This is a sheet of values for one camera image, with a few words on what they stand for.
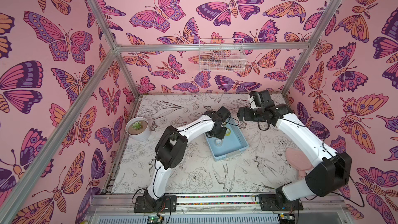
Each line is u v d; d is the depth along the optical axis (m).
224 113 0.76
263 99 0.61
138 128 0.89
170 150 0.52
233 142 0.95
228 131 0.97
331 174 0.40
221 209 0.73
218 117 0.69
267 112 0.57
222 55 0.95
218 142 0.92
